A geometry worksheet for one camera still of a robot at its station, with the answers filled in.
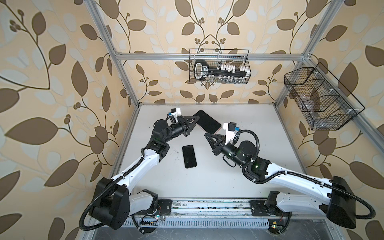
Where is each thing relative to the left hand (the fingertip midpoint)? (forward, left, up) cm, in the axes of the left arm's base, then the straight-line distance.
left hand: (201, 118), depth 67 cm
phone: (-1, -3, -1) cm, 3 cm away
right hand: (-7, -3, -4) cm, 8 cm away
